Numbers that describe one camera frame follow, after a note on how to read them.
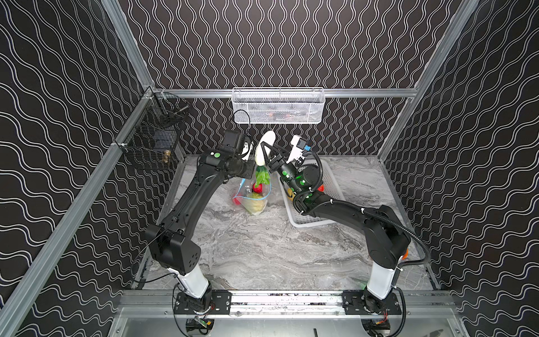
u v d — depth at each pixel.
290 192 0.69
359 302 0.74
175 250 0.43
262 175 0.75
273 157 0.66
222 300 0.75
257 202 0.91
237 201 0.92
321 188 1.01
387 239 0.48
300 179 0.61
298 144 0.64
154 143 0.92
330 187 1.00
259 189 0.95
